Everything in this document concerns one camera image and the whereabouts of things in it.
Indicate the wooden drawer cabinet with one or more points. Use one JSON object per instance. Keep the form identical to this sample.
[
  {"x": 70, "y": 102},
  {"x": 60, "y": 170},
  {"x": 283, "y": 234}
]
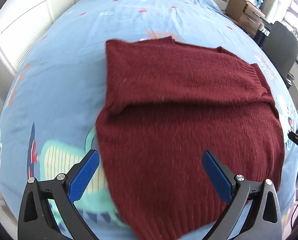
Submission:
[{"x": 245, "y": 15}]

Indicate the white wardrobe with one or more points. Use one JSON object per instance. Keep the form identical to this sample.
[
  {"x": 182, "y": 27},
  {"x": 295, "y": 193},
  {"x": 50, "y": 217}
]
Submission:
[{"x": 22, "y": 23}]

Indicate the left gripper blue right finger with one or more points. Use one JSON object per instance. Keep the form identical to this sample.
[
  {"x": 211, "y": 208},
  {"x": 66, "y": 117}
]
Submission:
[{"x": 263, "y": 220}]

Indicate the dark grey office chair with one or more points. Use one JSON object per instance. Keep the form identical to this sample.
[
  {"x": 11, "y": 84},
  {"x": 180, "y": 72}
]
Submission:
[{"x": 281, "y": 47}]

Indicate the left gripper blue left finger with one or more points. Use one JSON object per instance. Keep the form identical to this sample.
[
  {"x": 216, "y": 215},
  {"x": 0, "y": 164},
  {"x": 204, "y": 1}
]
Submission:
[{"x": 36, "y": 220}]

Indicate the dark red knit sweater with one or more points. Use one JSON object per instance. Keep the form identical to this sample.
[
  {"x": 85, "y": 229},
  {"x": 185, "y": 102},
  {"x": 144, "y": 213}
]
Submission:
[{"x": 166, "y": 104}]

